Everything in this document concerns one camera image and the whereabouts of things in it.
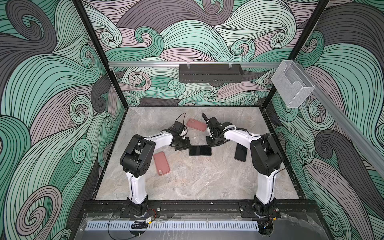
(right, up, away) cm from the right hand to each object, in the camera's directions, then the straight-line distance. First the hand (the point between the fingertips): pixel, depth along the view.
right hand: (210, 144), depth 95 cm
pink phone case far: (-8, +12, +15) cm, 20 cm away
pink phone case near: (-31, -11, -5) cm, 34 cm away
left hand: (-13, -1, -1) cm, 13 cm away
